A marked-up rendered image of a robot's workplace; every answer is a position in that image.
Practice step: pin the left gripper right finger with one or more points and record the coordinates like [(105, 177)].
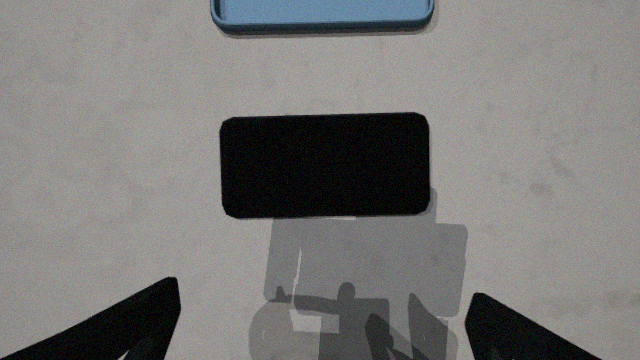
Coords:
[(497, 332)]

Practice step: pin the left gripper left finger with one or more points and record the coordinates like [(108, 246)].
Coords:
[(144, 323)]

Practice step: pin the black smartphone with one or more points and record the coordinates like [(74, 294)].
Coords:
[(325, 165)]

